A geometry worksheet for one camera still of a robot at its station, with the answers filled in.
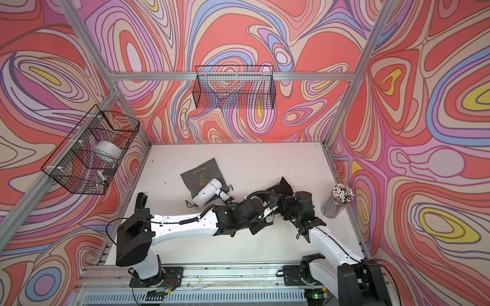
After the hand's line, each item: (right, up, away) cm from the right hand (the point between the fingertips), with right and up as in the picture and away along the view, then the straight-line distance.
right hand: (277, 201), depth 87 cm
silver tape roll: (-70, +24, -12) cm, 74 cm away
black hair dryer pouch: (+3, +5, +4) cm, 7 cm away
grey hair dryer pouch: (-39, +11, +16) cm, 44 cm away
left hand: (-6, -5, -10) cm, 12 cm away
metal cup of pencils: (+24, -1, -5) cm, 24 cm away
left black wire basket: (-81, +19, -8) cm, 84 cm away
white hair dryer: (-31, +5, +6) cm, 32 cm away
